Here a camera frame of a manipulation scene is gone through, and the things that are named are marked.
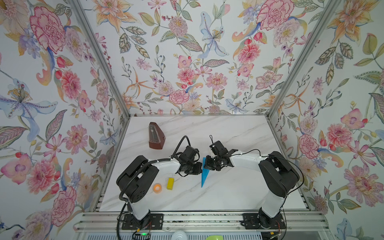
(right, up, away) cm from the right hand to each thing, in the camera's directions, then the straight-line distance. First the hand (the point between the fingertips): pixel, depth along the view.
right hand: (202, 165), depth 92 cm
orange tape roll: (-26, -11, -7) cm, 29 cm away
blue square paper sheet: (+1, -4, -3) cm, 5 cm away
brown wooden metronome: (-29, +17, +4) cm, 34 cm away
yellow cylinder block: (-19, -9, -7) cm, 22 cm away
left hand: (+1, -3, -4) cm, 5 cm away
